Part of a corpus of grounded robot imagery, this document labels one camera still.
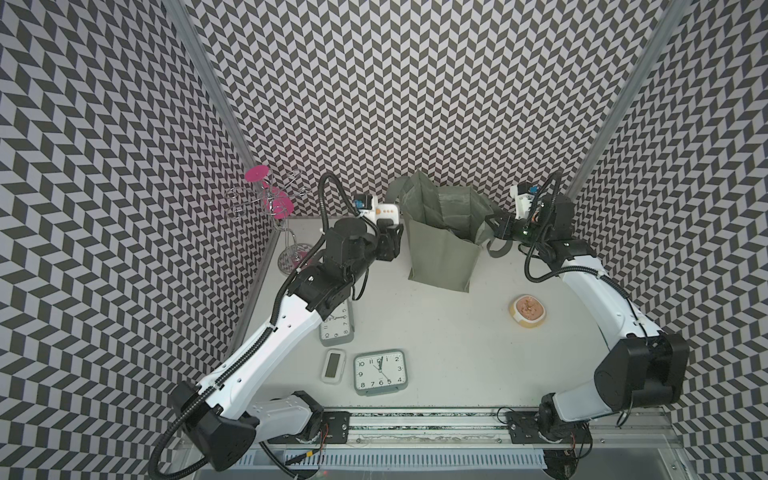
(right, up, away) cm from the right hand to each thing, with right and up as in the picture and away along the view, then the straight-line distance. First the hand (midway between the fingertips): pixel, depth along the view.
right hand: (488, 221), depth 80 cm
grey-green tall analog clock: (-42, -31, +7) cm, 53 cm away
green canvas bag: (-8, -1, +17) cm, 19 cm away
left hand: (-26, -3, -11) cm, 28 cm away
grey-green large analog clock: (-29, -41, -1) cm, 50 cm away
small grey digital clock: (-42, -40, +1) cm, 58 cm away
